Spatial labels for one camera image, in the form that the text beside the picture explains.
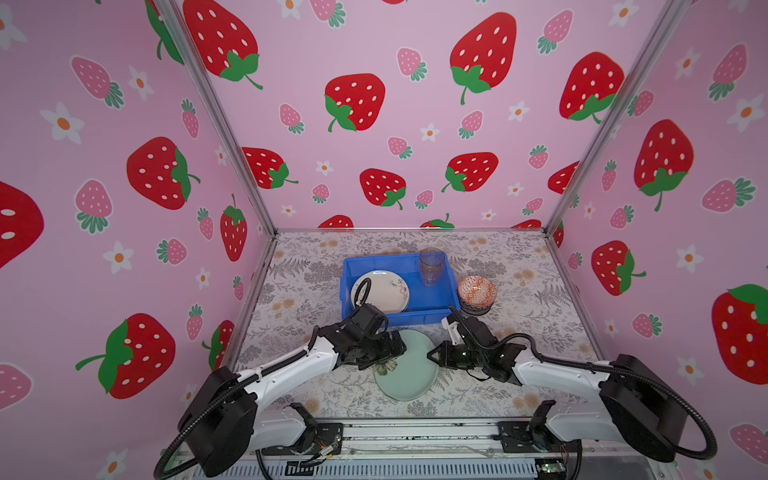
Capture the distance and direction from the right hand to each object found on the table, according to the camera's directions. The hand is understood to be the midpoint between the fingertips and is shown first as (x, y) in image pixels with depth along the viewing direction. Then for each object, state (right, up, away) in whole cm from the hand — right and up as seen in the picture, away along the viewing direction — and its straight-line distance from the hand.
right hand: (424, 357), depth 82 cm
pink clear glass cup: (+4, +27, +20) cm, 33 cm away
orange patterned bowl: (+17, +16, +11) cm, 26 cm away
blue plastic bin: (+2, +12, +16) cm, 21 cm away
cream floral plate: (-11, +16, +20) cm, 28 cm away
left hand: (-8, +2, -1) cm, 8 cm away
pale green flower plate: (-3, -5, +1) cm, 7 cm away
